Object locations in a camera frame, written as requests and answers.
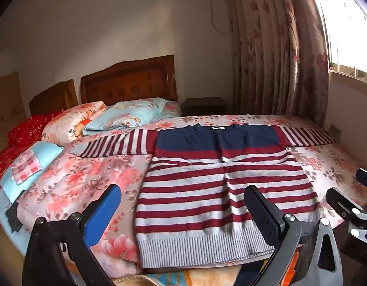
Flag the window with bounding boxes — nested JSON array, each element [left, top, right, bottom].
[[306, 0, 367, 84]]

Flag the metal pole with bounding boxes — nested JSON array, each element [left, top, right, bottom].
[[291, 36, 301, 115]]

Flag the pink floral bed sheet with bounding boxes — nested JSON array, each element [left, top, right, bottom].
[[18, 114, 367, 277]]

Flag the red blanket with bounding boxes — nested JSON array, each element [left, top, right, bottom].
[[0, 111, 63, 224]]

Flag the dark wooden nightstand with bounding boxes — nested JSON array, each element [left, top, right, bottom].
[[182, 97, 228, 117]]

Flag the light blue folded blanket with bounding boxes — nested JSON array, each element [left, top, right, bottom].
[[0, 141, 65, 257]]

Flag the floral curtain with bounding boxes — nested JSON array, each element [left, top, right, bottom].
[[222, 0, 331, 126]]

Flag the small wooden headboard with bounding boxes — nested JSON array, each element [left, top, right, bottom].
[[29, 79, 79, 117]]

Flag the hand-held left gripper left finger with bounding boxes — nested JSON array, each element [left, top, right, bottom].
[[23, 184, 122, 286]]

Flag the light blue floral pillow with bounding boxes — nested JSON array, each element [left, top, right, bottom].
[[82, 97, 172, 136]]

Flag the cardboard box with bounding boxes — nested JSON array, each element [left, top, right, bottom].
[[0, 71, 27, 149]]

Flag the large wooden headboard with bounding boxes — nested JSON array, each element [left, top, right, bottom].
[[80, 54, 178, 108]]

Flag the red white striped sweater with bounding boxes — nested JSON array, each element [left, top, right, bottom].
[[70, 124, 336, 269]]

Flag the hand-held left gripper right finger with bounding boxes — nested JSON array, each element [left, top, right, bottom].
[[244, 185, 343, 286]]

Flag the pink checked cloth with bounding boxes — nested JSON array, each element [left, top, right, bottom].
[[9, 150, 42, 184]]

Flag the pink floral pillow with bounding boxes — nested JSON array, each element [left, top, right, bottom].
[[158, 101, 182, 117], [41, 101, 107, 143]]

